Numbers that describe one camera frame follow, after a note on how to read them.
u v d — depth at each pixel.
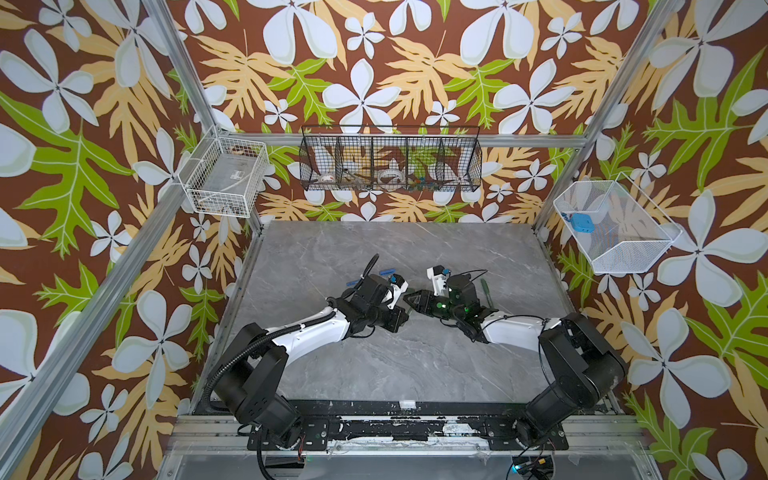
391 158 0.98
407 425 0.77
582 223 0.86
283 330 0.48
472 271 0.81
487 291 1.01
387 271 1.08
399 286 0.78
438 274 0.82
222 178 0.86
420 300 0.80
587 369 0.46
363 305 0.68
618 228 0.82
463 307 0.71
